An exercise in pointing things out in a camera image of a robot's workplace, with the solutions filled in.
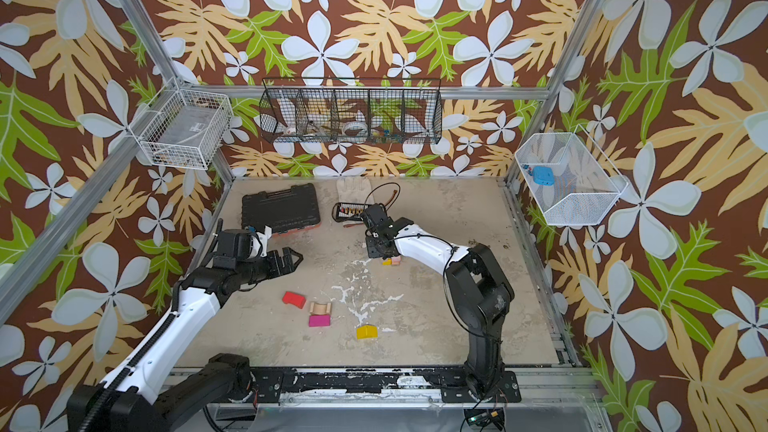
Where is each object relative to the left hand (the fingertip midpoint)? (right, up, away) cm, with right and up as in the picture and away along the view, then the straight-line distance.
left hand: (289, 256), depth 81 cm
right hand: (+24, +1, +12) cm, 27 cm away
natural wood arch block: (+8, -17, +6) cm, 19 cm away
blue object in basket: (+73, +23, +5) cm, 77 cm away
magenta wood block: (+7, -20, +5) cm, 21 cm away
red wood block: (0, -14, +6) cm, 15 cm away
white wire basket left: (-32, +37, +4) cm, 49 cm away
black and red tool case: (-9, +12, +24) cm, 28 cm away
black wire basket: (+16, +46, +16) cm, 51 cm away
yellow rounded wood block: (+22, -21, -1) cm, 30 cm away
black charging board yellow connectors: (+14, +12, +26) cm, 32 cm away
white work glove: (+14, +21, +34) cm, 42 cm away
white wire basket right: (+80, +20, -3) cm, 83 cm away
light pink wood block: (+30, -4, +13) cm, 33 cm away
